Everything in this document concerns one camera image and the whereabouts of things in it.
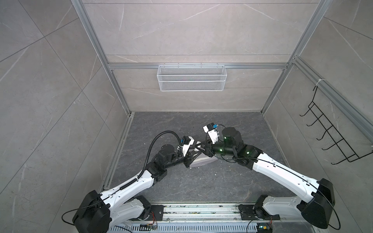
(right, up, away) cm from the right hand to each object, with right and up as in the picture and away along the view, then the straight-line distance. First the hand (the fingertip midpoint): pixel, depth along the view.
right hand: (196, 144), depth 70 cm
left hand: (+2, -2, +1) cm, 3 cm away
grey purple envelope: (+5, -13, +20) cm, 24 cm away
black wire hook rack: (+63, -2, -12) cm, 64 cm away
